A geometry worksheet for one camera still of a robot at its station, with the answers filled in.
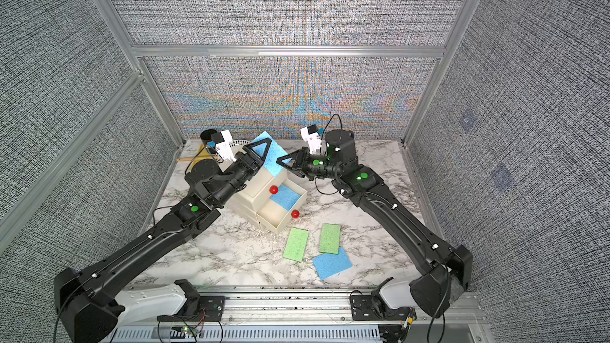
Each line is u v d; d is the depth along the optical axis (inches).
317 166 23.0
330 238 33.8
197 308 26.7
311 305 29.5
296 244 33.6
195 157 44.2
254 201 29.4
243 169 23.0
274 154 25.6
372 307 25.7
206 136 45.0
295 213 32.7
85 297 15.1
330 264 32.2
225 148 23.4
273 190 31.4
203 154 44.6
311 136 25.0
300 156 23.9
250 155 22.6
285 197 35.3
